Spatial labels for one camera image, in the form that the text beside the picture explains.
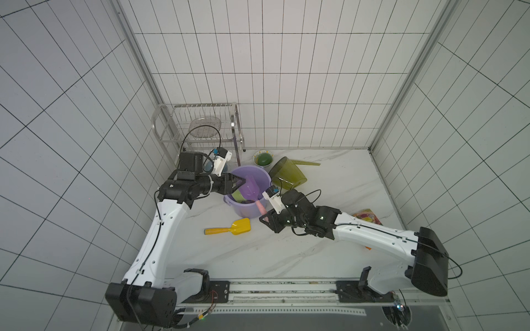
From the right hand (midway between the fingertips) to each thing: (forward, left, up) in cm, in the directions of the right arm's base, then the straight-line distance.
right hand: (256, 221), depth 72 cm
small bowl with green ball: (+43, +1, -13) cm, 45 cm away
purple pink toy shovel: (+9, +2, +7) cm, 11 cm away
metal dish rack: (+48, +48, +6) cm, 68 cm away
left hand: (+9, +7, +10) cm, 15 cm away
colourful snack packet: (+13, -48, -16) cm, 52 cm away
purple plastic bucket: (+3, +3, +3) cm, 5 cm away
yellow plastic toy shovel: (+5, +10, -18) cm, 21 cm away
